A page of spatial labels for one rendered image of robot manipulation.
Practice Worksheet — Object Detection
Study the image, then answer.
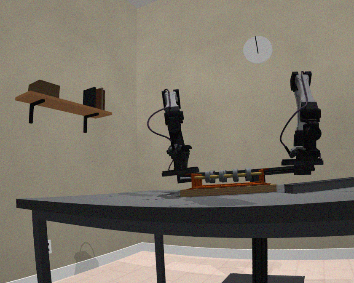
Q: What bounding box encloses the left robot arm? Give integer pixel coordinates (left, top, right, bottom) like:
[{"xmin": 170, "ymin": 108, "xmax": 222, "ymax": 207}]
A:
[{"xmin": 282, "ymin": 71, "xmax": 322, "ymax": 161}]

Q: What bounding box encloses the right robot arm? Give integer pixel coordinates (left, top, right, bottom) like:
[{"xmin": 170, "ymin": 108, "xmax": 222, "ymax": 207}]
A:
[{"xmin": 162, "ymin": 89, "xmax": 184, "ymax": 173}]

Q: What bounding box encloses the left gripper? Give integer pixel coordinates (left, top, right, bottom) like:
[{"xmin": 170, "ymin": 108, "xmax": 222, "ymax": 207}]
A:
[{"xmin": 290, "ymin": 136, "xmax": 320, "ymax": 172}]

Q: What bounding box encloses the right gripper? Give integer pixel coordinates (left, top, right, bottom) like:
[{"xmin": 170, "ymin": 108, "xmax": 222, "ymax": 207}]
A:
[{"xmin": 166, "ymin": 135, "xmax": 192, "ymax": 171}]

